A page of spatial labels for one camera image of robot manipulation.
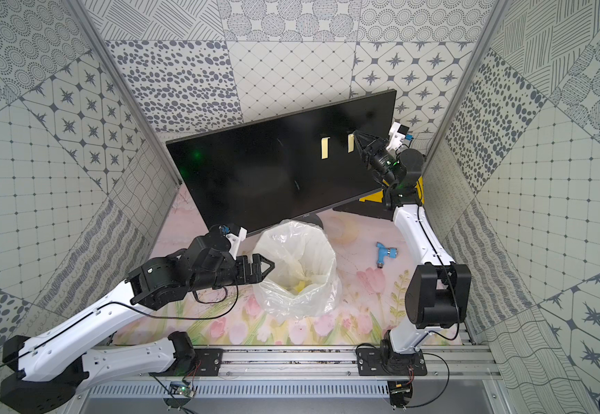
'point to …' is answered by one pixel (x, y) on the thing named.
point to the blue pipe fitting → (384, 252)
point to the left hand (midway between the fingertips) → (263, 260)
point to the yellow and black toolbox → (374, 205)
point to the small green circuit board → (185, 390)
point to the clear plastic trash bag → (304, 281)
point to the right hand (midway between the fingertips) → (351, 133)
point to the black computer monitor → (264, 173)
